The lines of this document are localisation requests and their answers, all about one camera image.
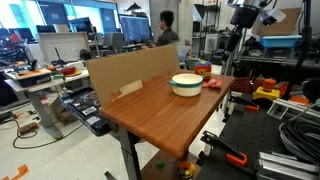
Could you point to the blue plastic bin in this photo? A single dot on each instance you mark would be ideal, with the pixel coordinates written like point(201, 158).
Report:
point(280, 41)

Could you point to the white bowl teal rim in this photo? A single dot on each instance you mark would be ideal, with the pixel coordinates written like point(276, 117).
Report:
point(186, 87)

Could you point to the grey tripod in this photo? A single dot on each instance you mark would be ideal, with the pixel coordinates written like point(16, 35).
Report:
point(229, 68)

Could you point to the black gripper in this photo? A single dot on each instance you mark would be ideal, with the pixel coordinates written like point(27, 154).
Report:
point(245, 17)

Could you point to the large computer monitor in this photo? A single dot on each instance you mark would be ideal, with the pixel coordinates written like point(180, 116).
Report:
point(136, 28)

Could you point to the yellow emergency stop button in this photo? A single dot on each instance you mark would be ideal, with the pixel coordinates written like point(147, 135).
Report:
point(266, 91)

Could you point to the grey office chair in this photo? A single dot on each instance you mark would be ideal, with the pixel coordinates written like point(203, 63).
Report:
point(115, 41)

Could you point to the white grid board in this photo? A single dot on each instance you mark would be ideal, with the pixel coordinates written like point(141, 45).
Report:
point(63, 46)

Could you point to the black rounded blurry object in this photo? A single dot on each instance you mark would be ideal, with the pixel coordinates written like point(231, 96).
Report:
point(312, 90)

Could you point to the green cylindrical cup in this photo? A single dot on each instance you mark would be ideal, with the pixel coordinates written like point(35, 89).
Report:
point(190, 63)

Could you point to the seated person dark shirt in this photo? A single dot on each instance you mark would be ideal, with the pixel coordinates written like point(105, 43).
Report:
point(166, 35)

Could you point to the white desk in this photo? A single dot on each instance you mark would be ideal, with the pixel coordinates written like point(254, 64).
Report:
point(36, 90)

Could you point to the small open cardboard box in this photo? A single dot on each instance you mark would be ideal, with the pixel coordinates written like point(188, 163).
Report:
point(65, 115)

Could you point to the black metal table leg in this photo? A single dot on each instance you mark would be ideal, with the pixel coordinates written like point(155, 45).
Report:
point(128, 153)

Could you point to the yellow plate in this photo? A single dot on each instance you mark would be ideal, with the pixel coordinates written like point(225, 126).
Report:
point(77, 73)

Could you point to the black box orange lid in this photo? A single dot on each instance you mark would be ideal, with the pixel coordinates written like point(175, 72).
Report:
point(33, 79)

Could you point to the large cardboard box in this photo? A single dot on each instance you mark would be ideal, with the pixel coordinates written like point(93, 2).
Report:
point(290, 23)

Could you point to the small computer monitor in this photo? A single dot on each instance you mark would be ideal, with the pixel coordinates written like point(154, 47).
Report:
point(80, 25)

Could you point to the wooden lower shelf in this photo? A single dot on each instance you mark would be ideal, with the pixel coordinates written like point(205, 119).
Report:
point(166, 173)

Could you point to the black vertical pole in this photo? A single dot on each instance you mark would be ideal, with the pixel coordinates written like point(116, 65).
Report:
point(301, 50)

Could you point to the small brown floor device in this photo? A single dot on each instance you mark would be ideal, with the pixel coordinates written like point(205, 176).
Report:
point(28, 128)

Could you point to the black perforated mounting board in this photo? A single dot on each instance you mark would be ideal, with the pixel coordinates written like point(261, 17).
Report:
point(253, 133)

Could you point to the pink plush toy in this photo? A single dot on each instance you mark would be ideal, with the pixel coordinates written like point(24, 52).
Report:
point(213, 83)

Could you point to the orange plastic crate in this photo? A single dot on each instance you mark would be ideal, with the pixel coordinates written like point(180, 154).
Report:
point(242, 86)

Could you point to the green ball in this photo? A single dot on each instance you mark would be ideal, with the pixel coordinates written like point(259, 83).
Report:
point(160, 164)

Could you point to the brown cardboard panel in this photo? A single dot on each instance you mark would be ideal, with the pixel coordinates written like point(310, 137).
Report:
point(126, 75)

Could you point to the black equipment case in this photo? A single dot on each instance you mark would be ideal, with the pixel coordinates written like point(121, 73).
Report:
point(86, 111)

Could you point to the red bowl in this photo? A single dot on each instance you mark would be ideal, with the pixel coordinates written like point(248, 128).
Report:
point(68, 70)

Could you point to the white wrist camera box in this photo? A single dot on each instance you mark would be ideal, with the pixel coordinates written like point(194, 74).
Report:
point(273, 16)

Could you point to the silver aluminium extrusion frame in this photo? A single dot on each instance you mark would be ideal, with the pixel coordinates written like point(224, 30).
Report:
point(293, 110)
point(286, 166)

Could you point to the multicoloured round toy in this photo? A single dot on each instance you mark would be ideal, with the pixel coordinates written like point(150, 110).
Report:
point(185, 170)

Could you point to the orange floor tape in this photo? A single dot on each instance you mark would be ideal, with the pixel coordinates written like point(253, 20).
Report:
point(20, 171)

